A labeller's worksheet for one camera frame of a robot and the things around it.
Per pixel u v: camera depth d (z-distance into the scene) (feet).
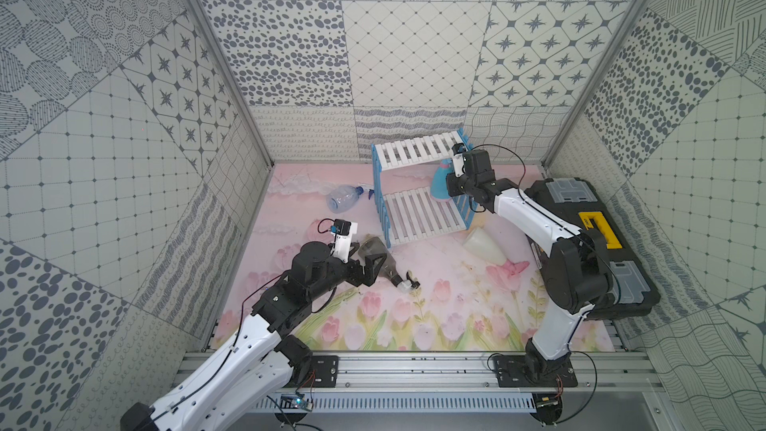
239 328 1.61
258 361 1.58
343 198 3.41
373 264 2.10
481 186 2.30
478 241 3.02
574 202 2.89
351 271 2.08
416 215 3.37
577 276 1.57
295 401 2.30
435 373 2.50
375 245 3.08
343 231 2.05
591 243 1.59
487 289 2.89
